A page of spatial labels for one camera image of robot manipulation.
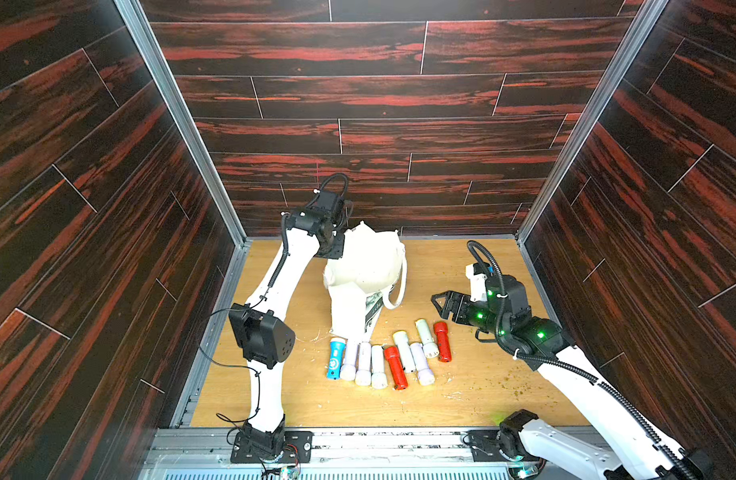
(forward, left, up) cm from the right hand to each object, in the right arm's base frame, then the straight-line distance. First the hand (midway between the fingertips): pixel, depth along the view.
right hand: (449, 297), depth 75 cm
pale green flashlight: (-4, +2, -21) cm, 21 cm away
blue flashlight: (-9, +30, -20) cm, 37 cm away
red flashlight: (-13, +12, -21) cm, 28 cm away
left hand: (+15, +32, 0) cm, 35 cm away
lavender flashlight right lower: (-13, +5, -20) cm, 24 cm away
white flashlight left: (-14, +22, -20) cm, 33 cm away
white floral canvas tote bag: (+21, +26, -24) cm, 41 cm away
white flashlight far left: (-12, +26, -20) cm, 35 cm away
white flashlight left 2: (-15, +17, -21) cm, 31 cm away
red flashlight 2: (-3, -2, -21) cm, 21 cm away
